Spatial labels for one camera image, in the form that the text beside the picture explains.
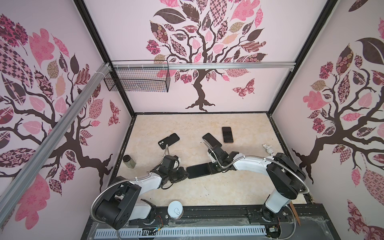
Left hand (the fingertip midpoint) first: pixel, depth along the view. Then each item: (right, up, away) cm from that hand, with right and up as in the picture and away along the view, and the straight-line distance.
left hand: (189, 177), depth 87 cm
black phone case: (-15, +21, +17) cm, 31 cm away
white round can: (-6, -10, -16) cm, 20 cm away
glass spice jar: (-35, +10, -1) cm, 36 cm away
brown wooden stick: (+55, -14, -13) cm, 58 cm away
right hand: (+12, +4, +3) cm, 13 cm away
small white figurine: (+52, +15, +9) cm, 55 cm away
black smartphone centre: (+15, +20, +18) cm, 31 cm away
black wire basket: (-32, +64, +8) cm, 72 cm away
